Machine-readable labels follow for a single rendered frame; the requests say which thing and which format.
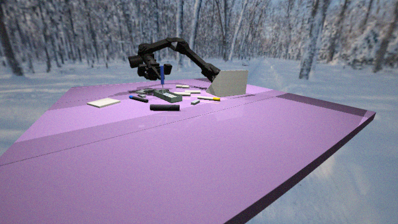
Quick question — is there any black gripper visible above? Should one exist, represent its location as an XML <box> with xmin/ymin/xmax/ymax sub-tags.
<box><xmin>137</xmin><ymin>58</ymin><xmax>172</xmax><ymax>79</ymax></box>

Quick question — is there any grey keyboard with white letter keys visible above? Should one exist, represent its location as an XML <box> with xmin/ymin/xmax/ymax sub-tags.
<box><xmin>153</xmin><ymin>89</ymin><xmax>183</xmax><ymax>103</ymax></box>

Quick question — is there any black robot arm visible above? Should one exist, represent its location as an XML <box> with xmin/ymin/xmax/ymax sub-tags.
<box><xmin>128</xmin><ymin>37</ymin><xmax>221</xmax><ymax>83</ymax></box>

